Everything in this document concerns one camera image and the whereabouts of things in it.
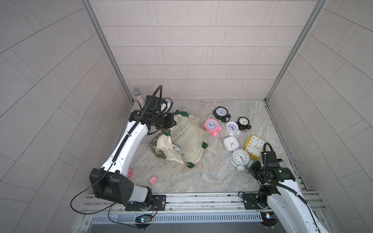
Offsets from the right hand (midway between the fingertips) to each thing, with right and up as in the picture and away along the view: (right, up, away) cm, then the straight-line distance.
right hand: (247, 168), depth 82 cm
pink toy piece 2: (-52, -4, -6) cm, 53 cm away
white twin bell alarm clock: (-4, +5, 0) cm, 6 cm away
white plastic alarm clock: (-4, +22, +15) cm, 27 cm away
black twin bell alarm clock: (-10, +30, +23) cm, 39 cm away
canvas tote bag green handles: (-36, +12, +10) cm, 40 cm away
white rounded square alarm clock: (-7, +13, +7) cm, 16 cm away
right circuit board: (+5, -19, -14) cm, 24 cm away
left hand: (-39, +28, -6) cm, 48 cm away
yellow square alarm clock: (+7, +11, +7) cm, 15 cm away
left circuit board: (-54, -17, -18) cm, 59 cm away
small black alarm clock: (+4, +24, +17) cm, 30 cm away
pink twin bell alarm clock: (-18, +22, +17) cm, 33 cm away
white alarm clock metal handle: (-40, +12, -3) cm, 41 cm away
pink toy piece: (-66, -1, -3) cm, 66 cm away
